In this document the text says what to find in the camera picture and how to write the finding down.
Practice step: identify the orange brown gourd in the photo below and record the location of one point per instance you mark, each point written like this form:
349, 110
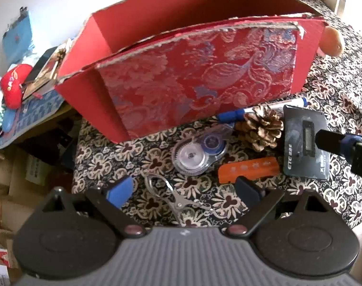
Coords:
331, 43

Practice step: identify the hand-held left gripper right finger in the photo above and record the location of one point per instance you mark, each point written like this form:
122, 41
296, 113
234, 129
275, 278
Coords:
248, 189

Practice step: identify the orange plastic bar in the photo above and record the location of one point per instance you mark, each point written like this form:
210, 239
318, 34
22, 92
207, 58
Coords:
246, 168

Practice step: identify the picture book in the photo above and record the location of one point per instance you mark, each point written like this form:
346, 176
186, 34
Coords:
54, 65

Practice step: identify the blue patterned cloth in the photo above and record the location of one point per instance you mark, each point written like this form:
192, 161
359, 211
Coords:
35, 110

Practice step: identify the blue capped marker pen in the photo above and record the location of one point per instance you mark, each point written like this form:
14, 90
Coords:
230, 115

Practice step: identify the blue bag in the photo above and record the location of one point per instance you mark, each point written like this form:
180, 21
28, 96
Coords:
17, 38

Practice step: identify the clear correction tape dispenser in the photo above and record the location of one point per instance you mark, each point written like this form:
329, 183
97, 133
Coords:
192, 158

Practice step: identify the red plush toy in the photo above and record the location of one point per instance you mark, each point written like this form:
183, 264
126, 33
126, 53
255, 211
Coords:
14, 86

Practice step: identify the black pocket device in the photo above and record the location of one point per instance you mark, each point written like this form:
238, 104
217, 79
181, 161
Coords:
300, 161

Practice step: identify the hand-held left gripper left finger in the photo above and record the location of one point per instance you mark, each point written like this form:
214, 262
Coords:
119, 189

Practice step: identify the metal clip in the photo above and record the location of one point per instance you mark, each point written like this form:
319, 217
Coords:
178, 202

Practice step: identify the red patterned cardboard box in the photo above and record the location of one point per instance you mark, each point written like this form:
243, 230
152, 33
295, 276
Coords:
184, 74

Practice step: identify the brown pine cone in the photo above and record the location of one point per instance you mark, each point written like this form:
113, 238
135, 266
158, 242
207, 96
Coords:
258, 128

